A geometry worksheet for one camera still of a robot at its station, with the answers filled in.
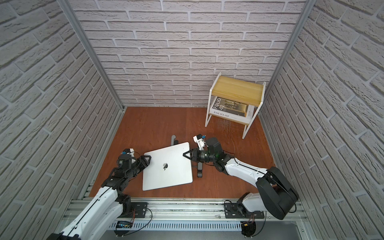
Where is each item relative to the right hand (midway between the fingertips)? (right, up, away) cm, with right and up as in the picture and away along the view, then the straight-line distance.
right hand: (180, 160), depth 75 cm
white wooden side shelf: (+30, +32, +5) cm, 44 cm away
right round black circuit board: (+34, -32, -5) cm, 47 cm away
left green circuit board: (-27, -31, -4) cm, 41 cm away
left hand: (-20, 0, +9) cm, 22 cm away
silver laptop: (-7, -4, +2) cm, 8 cm away
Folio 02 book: (+31, +28, +17) cm, 45 cm away
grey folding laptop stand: (+10, -6, +12) cm, 17 cm away
